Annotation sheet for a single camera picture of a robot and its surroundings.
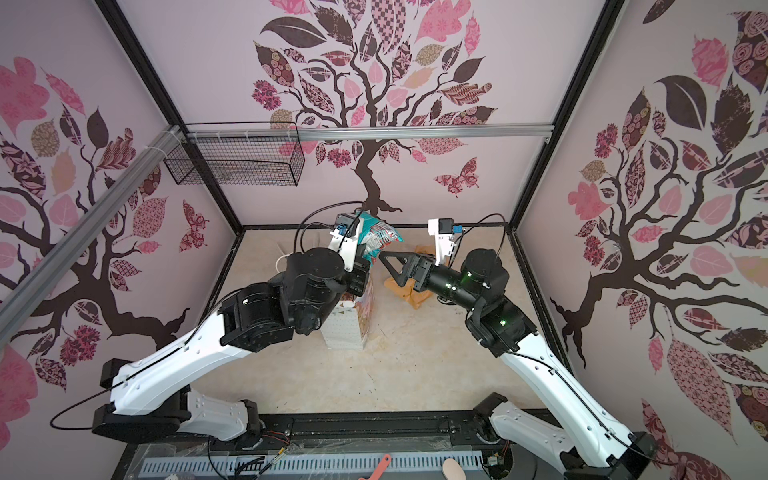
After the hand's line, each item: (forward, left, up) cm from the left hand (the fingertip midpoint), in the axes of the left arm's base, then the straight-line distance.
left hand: (360, 250), depth 58 cm
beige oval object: (-33, -20, -39) cm, 56 cm away
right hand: (-1, -6, 0) cm, 6 cm away
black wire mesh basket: (+48, +42, -9) cm, 65 cm away
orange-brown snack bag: (+15, -12, -39) cm, 43 cm away
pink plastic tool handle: (-33, -4, -41) cm, 52 cm away
